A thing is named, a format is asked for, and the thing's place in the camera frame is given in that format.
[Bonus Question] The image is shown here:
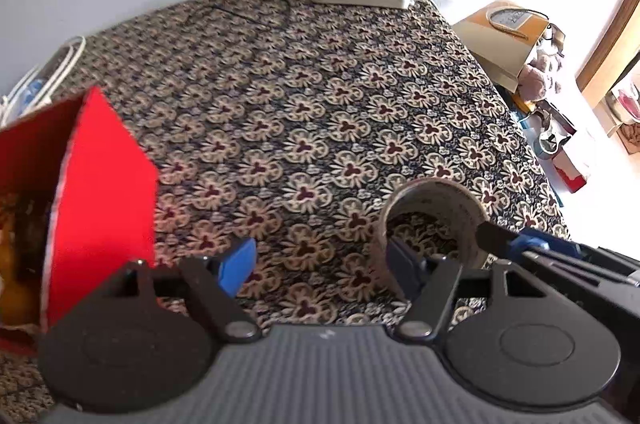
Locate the brown cardboard box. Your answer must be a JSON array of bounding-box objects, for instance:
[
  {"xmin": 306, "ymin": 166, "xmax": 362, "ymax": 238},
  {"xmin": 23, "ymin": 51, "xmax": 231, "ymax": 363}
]
[{"xmin": 452, "ymin": 0, "xmax": 552, "ymax": 90}]

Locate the floral patterned tablecloth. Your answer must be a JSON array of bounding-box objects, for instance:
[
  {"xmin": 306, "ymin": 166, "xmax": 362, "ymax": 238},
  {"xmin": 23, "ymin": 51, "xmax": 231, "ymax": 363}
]
[{"xmin": 0, "ymin": 0, "xmax": 572, "ymax": 422}]

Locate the white cables bundle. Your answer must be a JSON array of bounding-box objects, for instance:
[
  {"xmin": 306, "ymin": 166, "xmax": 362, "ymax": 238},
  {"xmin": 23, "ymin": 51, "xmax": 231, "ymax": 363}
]
[{"xmin": 0, "ymin": 36, "xmax": 87, "ymax": 125}]

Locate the printed tape roll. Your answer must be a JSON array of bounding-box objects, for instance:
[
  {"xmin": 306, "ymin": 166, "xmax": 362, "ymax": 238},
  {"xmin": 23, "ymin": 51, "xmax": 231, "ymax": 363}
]
[{"xmin": 370, "ymin": 177, "xmax": 494, "ymax": 301}]

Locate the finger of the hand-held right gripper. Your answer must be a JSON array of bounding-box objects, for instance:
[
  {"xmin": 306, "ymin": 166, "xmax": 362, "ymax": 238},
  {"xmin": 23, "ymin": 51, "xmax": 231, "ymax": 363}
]
[{"xmin": 475, "ymin": 221, "xmax": 583, "ymax": 265}]

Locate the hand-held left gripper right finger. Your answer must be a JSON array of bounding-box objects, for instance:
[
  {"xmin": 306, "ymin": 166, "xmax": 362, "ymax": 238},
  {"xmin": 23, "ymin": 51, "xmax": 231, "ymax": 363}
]
[{"xmin": 386, "ymin": 237, "xmax": 544, "ymax": 345}]

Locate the red cardboard box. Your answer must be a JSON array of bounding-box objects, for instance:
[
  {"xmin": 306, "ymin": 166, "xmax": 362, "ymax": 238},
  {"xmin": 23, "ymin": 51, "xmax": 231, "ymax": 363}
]
[{"xmin": 0, "ymin": 86, "xmax": 161, "ymax": 356}]

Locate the red and white small box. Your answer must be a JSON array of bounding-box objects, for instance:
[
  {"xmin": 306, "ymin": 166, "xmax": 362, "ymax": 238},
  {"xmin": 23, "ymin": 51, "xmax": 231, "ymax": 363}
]
[{"xmin": 554, "ymin": 144, "xmax": 592, "ymax": 195}]

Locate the pink plush toy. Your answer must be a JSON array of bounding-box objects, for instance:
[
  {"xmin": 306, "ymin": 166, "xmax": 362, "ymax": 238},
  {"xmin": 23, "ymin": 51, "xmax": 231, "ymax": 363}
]
[{"xmin": 517, "ymin": 50, "xmax": 564, "ymax": 103}]

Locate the orange gourd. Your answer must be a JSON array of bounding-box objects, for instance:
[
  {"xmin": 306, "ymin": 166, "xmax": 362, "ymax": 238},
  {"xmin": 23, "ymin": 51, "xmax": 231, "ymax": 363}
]
[{"xmin": 0, "ymin": 224, "xmax": 42, "ymax": 327}]

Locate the wooden door frame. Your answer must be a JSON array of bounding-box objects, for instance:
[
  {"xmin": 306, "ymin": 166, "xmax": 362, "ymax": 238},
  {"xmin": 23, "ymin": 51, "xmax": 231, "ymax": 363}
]
[{"xmin": 575, "ymin": 0, "xmax": 640, "ymax": 105}]

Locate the metal tape dispenser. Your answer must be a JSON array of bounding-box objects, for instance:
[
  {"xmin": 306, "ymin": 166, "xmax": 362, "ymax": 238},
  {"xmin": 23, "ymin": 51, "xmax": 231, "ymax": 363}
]
[{"xmin": 531, "ymin": 123, "xmax": 577, "ymax": 161}]

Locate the black power strip cord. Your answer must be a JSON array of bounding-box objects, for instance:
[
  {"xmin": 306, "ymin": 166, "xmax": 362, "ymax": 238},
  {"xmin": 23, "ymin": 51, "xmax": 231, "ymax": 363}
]
[{"xmin": 212, "ymin": 0, "xmax": 311, "ymax": 25}]

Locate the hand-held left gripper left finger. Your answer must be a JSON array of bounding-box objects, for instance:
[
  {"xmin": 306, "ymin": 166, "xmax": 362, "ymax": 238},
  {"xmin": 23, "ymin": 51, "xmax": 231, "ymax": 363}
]
[{"xmin": 116, "ymin": 237, "xmax": 262, "ymax": 345}]

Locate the dark patterned item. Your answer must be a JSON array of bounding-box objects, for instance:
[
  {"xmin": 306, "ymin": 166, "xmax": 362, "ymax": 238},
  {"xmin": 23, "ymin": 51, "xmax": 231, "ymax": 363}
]
[{"xmin": 0, "ymin": 193, "xmax": 52, "ymax": 255}]

